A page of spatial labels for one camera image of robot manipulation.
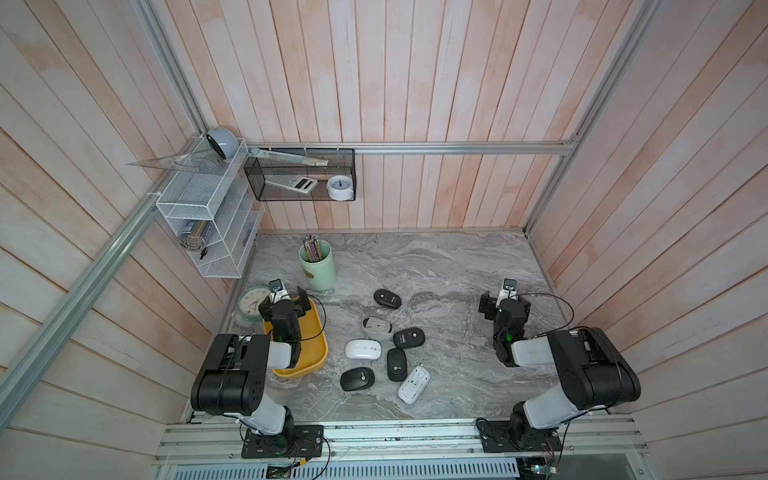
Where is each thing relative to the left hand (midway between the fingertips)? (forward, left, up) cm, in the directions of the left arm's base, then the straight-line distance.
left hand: (286, 293), depth 93 cm
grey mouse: (-10, -29, -4) cm, 31 cm away
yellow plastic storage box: (-17, -10, -7) cm, 21 cm away
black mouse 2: (-13, -39, -4) cm, 41 cm away
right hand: (+1, -70, 0) cm, 70 cm away
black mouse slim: (-21, -35, -5) cm, 41 cm away
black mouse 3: (-25, -24, -5) cm, 35 cm away
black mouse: (+1, -33, -5) cm, 33 cm away
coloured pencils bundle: (+12, -8, +8) cm, 17 cm away
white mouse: (-16, -25, -5) cm, 30 cm away
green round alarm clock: (0, +14, -5) cm, 15 cm away
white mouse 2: (-26, -40, -5) cm, 48 cm away
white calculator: (+31, -4, +19) cm, 36 cm away
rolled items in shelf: (+1, +19, +23) cm, 29 cm away
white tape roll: (+28, -17, +20) cm, 38 cm away
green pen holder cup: (+8, -10, 0) cm, 13 cm away
